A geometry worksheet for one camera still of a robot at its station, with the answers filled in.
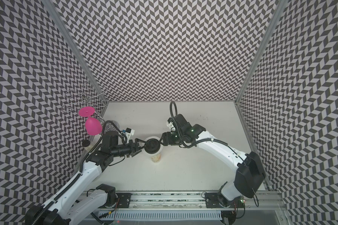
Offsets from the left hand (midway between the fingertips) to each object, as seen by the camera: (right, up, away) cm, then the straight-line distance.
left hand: (146, 147), depth 75 cm
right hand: (+10, +2, +1) cm, 10 cm away
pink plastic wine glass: (-30, +12, +2) cm, 32 cm away
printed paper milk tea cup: (+5, -7, +4) cm, 9 cm away
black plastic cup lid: (+3, +1, -1) cm, 4 cm away
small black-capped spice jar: (-37, 0, +6) cm, 37 cm away
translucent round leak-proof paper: (+8, 0, -1) cm, 8 cm away
